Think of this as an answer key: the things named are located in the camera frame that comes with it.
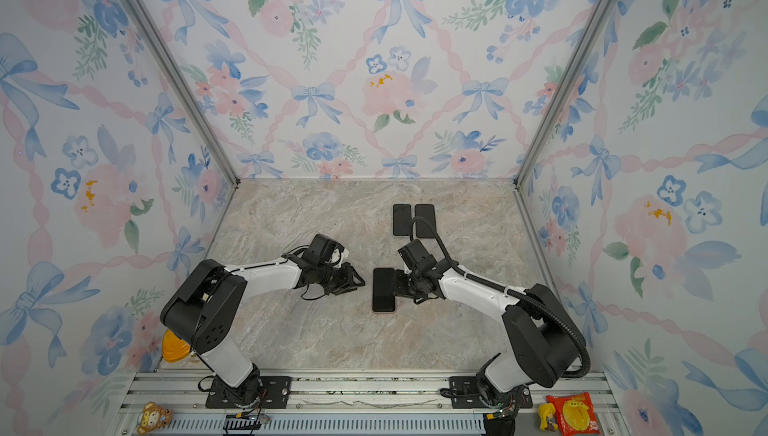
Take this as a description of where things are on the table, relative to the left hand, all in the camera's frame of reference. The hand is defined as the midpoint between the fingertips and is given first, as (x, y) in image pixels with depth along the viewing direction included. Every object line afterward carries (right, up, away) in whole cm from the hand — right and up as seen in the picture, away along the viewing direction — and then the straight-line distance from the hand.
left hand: (365, 283), depth 89 cm
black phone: (+12, +20, +20) cm, 30 cm away
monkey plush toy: (-46, -25, -21) cm, 57 cm away
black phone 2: (+20, +15, +18) cm, 31 cm away
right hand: (+8, -1, -2) cm, 9 cm away
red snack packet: (+51, -26, -19) cm, 60 cm away
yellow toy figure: (+44, -25, -20) cm, 54 cm away
